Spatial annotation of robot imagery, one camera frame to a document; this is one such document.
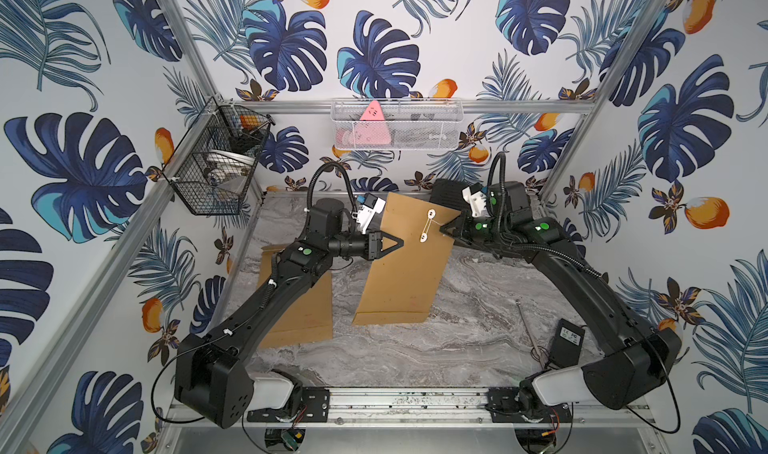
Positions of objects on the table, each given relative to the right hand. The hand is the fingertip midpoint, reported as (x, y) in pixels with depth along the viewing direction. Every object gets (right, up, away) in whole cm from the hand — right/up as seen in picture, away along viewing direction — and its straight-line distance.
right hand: (440, 226), depth 75 cm
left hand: (-10, -3, -6) cm, 12 cm away
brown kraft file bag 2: (-37, -27, +15) cm, 48 cm away
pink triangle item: (-17, +29, +15) cm, 37 cm away
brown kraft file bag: (-9, -13, -6) cm, 18 cm away
